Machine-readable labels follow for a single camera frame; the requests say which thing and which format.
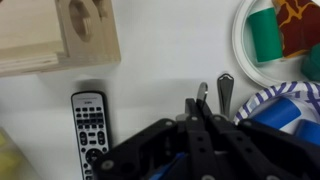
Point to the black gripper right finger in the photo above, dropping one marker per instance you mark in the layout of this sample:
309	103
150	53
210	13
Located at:
226	140

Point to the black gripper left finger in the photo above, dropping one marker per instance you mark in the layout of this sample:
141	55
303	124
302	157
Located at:
195	133

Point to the blue patterned paper plate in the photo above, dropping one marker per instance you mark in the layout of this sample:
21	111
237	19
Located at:
263	95

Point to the blue cylinder block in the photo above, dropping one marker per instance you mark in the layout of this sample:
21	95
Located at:
278	113

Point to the white foam plate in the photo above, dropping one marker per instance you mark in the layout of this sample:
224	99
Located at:
243	60

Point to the grey black remote control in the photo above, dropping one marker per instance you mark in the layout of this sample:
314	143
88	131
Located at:
90	130

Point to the green cylinder block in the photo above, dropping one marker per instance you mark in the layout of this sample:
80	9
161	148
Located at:
265	35

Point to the dark green octagon block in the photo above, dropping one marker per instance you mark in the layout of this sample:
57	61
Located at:
312	65

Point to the brown giraffe pattern piece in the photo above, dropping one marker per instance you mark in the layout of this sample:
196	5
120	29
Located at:
300	30

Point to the wooden shape sorter box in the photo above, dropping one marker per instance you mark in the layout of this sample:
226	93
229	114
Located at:
100	40

